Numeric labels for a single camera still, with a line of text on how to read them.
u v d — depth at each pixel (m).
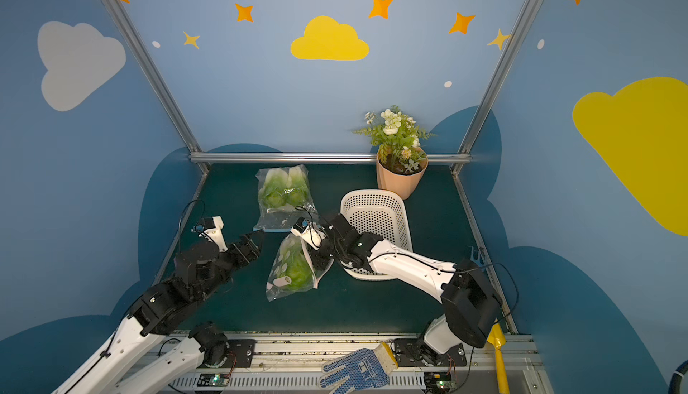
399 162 1.04
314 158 1.09
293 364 0.73
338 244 0.62
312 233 0.66
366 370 0.72
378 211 1.07
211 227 0.61
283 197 1.02
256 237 0.67
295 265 0.73
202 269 0.49
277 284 0.74
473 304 0.43
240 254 0.60
